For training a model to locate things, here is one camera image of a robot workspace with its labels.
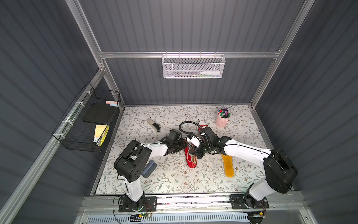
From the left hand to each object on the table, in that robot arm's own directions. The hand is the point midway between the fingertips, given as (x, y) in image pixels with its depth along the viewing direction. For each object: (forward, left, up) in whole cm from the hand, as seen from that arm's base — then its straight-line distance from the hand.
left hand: (186, 144), depth 94 cm
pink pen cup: (+16, -27, +4) cm, 31 cm away
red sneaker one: (-13, -3, +4) cm, 14 cm away
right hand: (-9, -3, +7) cm, 11 cm away
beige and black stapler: (+15, +23, +2) cm, 28 cm away
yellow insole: (-14, -26, -1) cm, 30 cm away
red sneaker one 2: (+16, -14, +1) cm, 21 cm away
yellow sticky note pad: (-11, +40, +31) cm, 52 cm away
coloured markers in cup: (+20, -28, +10) cm, 35 cm away
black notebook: (+5, +49, +27) cm, 56 cm away
